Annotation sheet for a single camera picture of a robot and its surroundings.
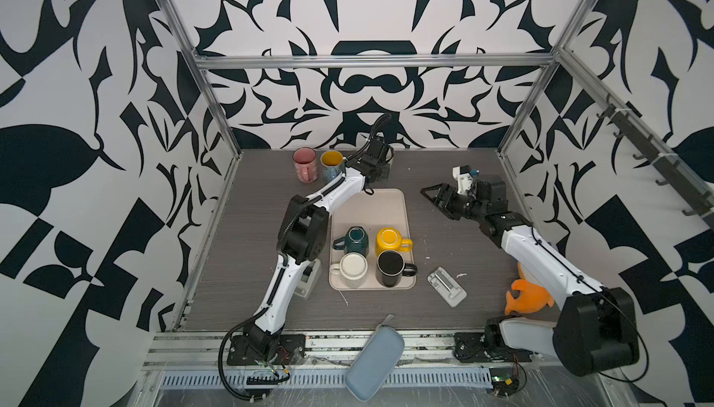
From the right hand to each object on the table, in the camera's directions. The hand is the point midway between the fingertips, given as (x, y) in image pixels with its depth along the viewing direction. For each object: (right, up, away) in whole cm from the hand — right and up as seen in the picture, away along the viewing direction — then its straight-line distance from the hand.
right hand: (426, 191), depth 81 cm
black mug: (-10, -21, -2) cm, 24 cm away
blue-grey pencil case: (-15, -42, -11) cm, 46 cm away
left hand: (-12, +10, +20) cm, 25 cm away
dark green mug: (-21, -15, +2) cm, 25 cm away
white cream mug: (-21, -22, 0) cm, 31 cm away
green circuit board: (+18, -47, -10) cm, 52 cm away
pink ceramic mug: (-39, +11, +24) cm, 47 cm away
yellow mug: (-10, -14, +4) cm, 18 cm away
